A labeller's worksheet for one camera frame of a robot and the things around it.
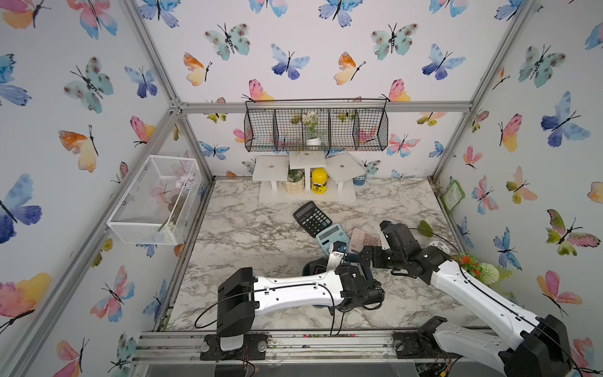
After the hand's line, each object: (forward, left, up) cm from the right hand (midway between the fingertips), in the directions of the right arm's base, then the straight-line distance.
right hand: (372, 253), depth 81 cm
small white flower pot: (+46, +23, +21) cm, 56 cm away
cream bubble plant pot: (+37, +30, -6) cm, 48 cm away
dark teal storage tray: (-11, +19, +13) cm, 25 cm away
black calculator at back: (+20, +21, -11) cm, 31 cm away
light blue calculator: (+11, +15, -10) cm, 21 cm away
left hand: (-9, +15, +2) cm, 18 cm away
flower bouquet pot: (-6, -33, +3) cm, 34 cm away
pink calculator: (+12, +2, -10) cm, 16 cm away
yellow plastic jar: (+36, +19, -3) cm, 41 cm away
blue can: (+43, 0, -9) cm, 44 cm away
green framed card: (+37, -43, -11) cm, 57 cm away
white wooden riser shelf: (+36, +40, +2) cm, 54 cm away
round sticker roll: (+7, -26, -4) cm, 27 cm away
